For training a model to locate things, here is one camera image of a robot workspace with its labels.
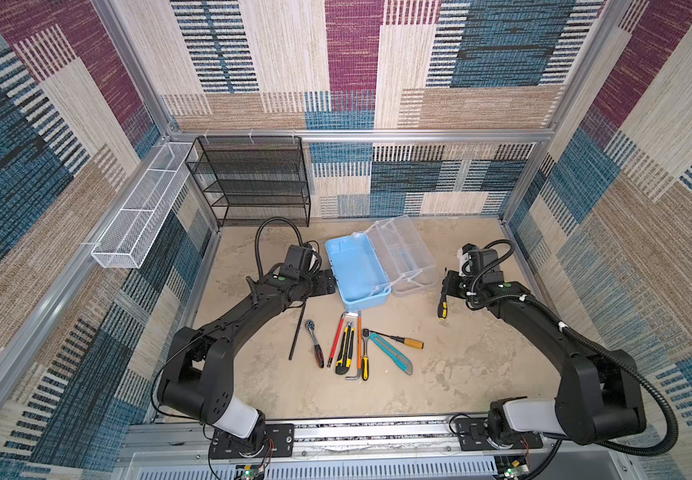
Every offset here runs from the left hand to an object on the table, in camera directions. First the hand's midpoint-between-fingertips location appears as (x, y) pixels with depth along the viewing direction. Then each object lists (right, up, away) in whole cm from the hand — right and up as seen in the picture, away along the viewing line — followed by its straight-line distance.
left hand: (326, 277), depth 89 cm
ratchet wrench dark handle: (-5, -14, +3) cm, 15 cm away
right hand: (+34, -2, 0) cm, 35 cm away
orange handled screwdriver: (+23, -19, 0) cm, 30 cm away
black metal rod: (-9, -17, +3) cm, 19 cm away
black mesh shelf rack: (-29, +34, +21) cm, 49 cm away
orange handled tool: (+10, -20, 0) cm, 22 cm away
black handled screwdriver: (+33, -8, -4) cm, 34 cm away
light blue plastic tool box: (+19, +6, +7) cm, 21 cm away
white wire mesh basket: (-44, +11, -19) cm, 49 cm away
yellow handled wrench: (+11, -22, -4) cm, 25 cm away
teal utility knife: (+22, -23, -4) cm, 32 cm away
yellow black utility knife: (+5, -23, -4) cm, 24 cm away
